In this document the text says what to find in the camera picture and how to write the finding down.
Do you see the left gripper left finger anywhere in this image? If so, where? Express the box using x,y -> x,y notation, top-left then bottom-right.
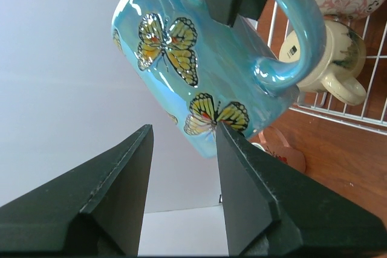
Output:
1,124 -> 154,257

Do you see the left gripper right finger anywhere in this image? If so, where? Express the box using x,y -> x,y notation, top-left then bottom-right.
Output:
216,123 -> 386,257

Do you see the blue butterfly mug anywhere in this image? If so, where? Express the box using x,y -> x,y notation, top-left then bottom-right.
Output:
111,0 -> 326,158

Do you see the beige round mug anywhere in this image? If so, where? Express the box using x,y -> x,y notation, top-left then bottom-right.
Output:
297,19 -> 366,106

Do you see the pink floral mug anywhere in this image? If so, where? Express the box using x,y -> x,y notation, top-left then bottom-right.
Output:
249,126 -> 307,173

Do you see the white wire dish rack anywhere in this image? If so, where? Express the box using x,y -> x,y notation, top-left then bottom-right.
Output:
265,0 -> 387,137

